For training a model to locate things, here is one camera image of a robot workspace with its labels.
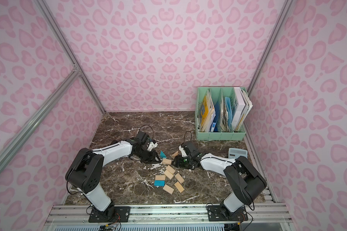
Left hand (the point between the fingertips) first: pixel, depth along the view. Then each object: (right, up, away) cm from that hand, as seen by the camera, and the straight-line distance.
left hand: (159, 159), depth 88 cm
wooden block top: (+4, -2, +3) cm, 5 cm away
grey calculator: (+48, +3, +6) cm, 48 cm away
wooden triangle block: (+9, +2, +5) cm, 11 cm away
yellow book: (+30, +30, +4) cm, 43 cm away
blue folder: (+43, +35, +2) cm, 55 cm away
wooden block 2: (+6, -8, -2) cm, 10 cm away
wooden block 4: (+12, -14, -6) cm, 19 cm away
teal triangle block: (+1, +2, +4) cm, 5 cm away
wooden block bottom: (+6, -14, -8) cm, 17 cm away
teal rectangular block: (+1, -12, -6) cm, 13 cm away
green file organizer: (+38, +29, 0) cm, 47 cm away
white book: (+52, +34, 0) cm, 62 cm away
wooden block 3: (+12, -10, -3) cm, 16 cm away
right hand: (+9, -2, -1) cm, 9 cm away
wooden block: (+7, -6, 0) cm, 9 cm away
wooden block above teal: (+1, -9, -4) cm, 10 cm away
